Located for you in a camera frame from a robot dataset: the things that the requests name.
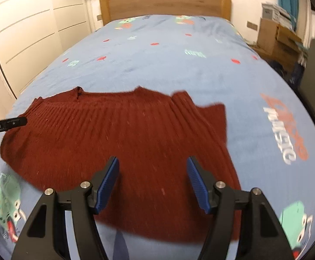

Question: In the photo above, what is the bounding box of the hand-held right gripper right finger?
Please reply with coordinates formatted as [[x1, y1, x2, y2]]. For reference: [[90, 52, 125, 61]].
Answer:
[[187, 156, 295, 260]]

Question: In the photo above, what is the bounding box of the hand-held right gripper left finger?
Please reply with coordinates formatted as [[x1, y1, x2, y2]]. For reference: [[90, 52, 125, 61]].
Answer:
[[10, 156, 120, 260]]

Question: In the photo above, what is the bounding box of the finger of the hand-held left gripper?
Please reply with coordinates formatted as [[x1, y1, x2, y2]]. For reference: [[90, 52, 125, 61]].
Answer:
[[2, 117, 28, 131]]

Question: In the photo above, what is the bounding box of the dark red knit sweater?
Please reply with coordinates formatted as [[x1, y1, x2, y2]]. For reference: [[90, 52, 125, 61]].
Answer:
[[0, 86, 242, 243]]

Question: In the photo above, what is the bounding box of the white wardrobe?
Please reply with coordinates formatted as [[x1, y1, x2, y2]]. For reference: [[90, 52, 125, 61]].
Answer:
[[0, 0, 96, 120]]

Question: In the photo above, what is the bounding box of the blue printed blanket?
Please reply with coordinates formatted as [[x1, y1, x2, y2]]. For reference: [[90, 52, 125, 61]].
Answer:
[[0, 14, 315, 260]]

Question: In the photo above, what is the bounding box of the dark blue cloth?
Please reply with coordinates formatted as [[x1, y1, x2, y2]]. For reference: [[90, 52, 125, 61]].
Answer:
[[268, 60, 307, 88]]

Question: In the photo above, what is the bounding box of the wooden nightstand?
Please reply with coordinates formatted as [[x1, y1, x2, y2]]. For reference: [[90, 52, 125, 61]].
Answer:
[[256, 18, 302, 71]]

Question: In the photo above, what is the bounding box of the wooden bed headboard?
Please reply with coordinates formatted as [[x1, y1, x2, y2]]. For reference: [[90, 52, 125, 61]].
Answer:
[[99, 0, 232, 25]]

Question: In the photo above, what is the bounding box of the white storage box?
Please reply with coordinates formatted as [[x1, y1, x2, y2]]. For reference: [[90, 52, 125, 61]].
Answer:
[[262, 3, 283, 21]]

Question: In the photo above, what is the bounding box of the teal curtain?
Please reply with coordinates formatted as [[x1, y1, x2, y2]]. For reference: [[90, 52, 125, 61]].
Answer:
[[277, 0, 300, 30]]

